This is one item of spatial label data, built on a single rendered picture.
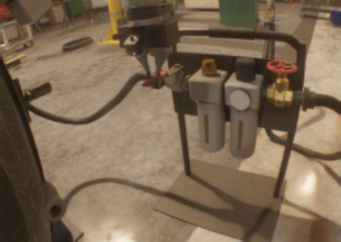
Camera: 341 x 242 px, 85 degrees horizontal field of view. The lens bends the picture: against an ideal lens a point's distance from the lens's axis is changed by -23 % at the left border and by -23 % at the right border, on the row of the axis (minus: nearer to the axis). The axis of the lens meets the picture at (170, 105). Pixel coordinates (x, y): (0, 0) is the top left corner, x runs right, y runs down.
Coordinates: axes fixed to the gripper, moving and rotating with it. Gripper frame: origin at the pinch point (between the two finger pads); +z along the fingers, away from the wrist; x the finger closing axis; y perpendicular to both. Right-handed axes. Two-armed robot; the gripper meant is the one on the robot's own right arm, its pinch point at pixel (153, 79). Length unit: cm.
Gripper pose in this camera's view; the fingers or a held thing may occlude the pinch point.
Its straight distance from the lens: 53.7
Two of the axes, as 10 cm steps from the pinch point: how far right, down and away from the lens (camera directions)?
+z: 1.3, 8.7, 4.7
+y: -5.0, 4.7, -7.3
